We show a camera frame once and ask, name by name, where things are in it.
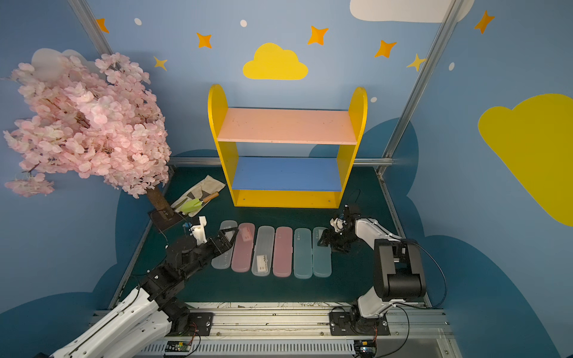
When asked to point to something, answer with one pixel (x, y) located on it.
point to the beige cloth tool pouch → (198, 197)
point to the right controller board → (365, 347)
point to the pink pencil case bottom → (283, 252)
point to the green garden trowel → (196, 203)
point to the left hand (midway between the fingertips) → (232, 230)
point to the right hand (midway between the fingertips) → (328, 244)
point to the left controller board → (178, 346)
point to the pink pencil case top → (243, 248)
